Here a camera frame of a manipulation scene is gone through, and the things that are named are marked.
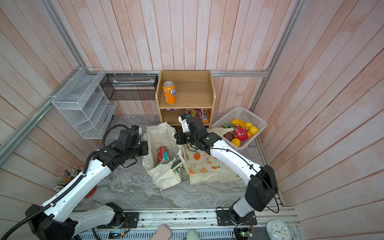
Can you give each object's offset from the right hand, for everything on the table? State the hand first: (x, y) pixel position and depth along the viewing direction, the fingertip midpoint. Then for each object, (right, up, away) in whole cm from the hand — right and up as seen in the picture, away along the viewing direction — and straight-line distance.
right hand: (173, 135), depth 77 cm
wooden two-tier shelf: (+6, +26, +12) cm, 29 cm away
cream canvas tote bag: (-8, 0, +8) cm, 11 cm away
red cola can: (-8, -13, +12) cm, 19 cm away
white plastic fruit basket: (+49, +16, +37) cm, 63 cm away
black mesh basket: (-34, +34, +27) cm, 55 cm away
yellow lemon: (+53, +3, +23) cm, 58 cm away
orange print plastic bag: (+17, -20, +10) cm, 28 cm away
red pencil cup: (-54, -20, -3) cm, 58 cm away
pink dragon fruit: (+43, +1, +21) cm, 47 cm away
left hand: (-13, -7, -1) cm, 15 cm away
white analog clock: (+50, -44, -9) cm, 67 cm away
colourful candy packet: (+13, +15, +17) cm, 26 cm away
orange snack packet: (+19, +12, +18) cm, 29 cm away
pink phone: (-4, -45, -9) cm, 46 cm away
